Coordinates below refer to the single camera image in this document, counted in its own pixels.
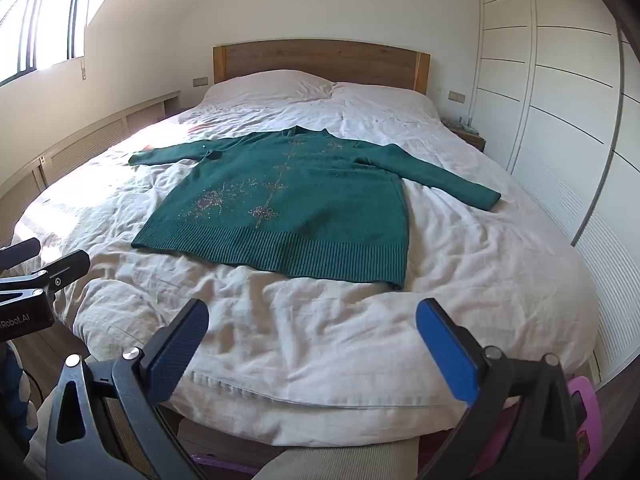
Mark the pink plastic object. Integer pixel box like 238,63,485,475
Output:
469,374,599,480

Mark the wooden headboard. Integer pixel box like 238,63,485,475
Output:
213,39,431,96

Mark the white slatted radiator cover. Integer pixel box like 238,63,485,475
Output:
0,91,181,202

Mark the bed with white duvet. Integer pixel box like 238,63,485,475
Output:
12,69,601,448

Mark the white pillow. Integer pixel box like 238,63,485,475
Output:
202,69,337,107
331,81,442,122

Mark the green knit sweater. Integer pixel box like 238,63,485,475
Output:
128,127,502,291

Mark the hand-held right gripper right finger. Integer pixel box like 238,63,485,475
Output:
415,297,596,480

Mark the window with dark frame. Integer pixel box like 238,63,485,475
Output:
0,0,89,87

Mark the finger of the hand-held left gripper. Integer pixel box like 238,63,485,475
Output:
0,250,92,297
0,237,42,267

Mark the person's left hand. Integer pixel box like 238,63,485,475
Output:
0,342,37,442

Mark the wooden nightstand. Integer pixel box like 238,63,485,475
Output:
442,117,487,154

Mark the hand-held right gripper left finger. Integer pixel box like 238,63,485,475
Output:
44,298,211,480

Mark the white wardrobe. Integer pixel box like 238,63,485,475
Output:
474,0,640,388

